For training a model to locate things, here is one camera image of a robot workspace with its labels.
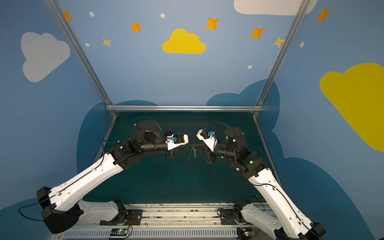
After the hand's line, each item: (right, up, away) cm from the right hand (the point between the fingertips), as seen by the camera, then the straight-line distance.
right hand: (198, 143), depth 65 cm
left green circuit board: (-38, -43, +6) cm, 58 cm away
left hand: (-4, +2, -3) cm, 5 cm away
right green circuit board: (+23, -44, +7) cm, 50 cm away
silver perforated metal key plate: (-2, -4, 0) cm, 5 cm away
